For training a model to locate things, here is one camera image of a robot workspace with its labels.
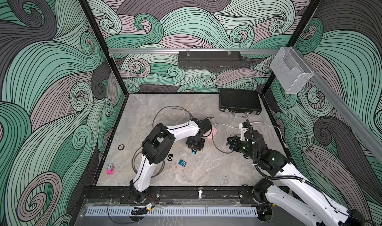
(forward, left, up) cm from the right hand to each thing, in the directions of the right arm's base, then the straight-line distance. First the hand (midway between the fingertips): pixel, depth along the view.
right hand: (225, 139), depth 75 cm
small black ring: (+4, +62, -15) cm, 64 cm away
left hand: (+3, +14, -16) cm, 21 cm away
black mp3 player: (-3, +30, -16) cm, 34 cm away
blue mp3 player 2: (0, +16, -16) cm, 23 cm away
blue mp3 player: (-7, +23, -16) cm, 29 cm away
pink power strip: (+13, +3, -15) cm, 20 cm away
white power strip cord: (+19, -25, -14) cm, 34 cm away
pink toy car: (-10, +63, -13) cm, 65 cm away
